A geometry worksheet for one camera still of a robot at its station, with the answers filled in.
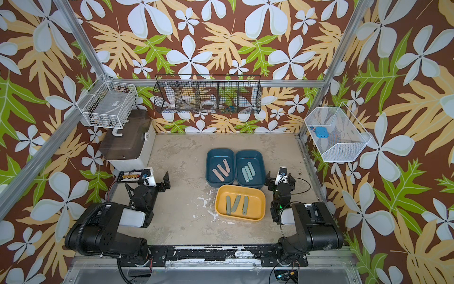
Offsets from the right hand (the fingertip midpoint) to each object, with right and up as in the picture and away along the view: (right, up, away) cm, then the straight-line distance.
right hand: (279, 172), depth 90 cm
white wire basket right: (+26, +19, -5) cm, 33 cm away
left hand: (-62, +1, -1) cm, 62 cm away
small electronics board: (-2, -42, -15) cm, 45 cm away
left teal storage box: (-34, +8, +20) cm, 40 cm away
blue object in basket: (+20, +20, -4) cm, 29 cm away
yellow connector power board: (-82, -4, +8) cm, 83 cm away
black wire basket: (-23, +43, +7) cm, 49 cm away
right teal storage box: (-9, +6, +14) cm, 18 cm away
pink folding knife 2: (-30, 0, +12) cm, 32 cm away
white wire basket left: (-86, +35, -3) cm, 93 cm away
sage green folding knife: (-22, -16, -1) cm, 27 cm away
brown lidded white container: (-76, +12, -3) cm, 77 cm away
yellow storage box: (-12, -19, 0) cm, 22 cm away
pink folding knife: (-27, +2, +12) cm, 30 cm away
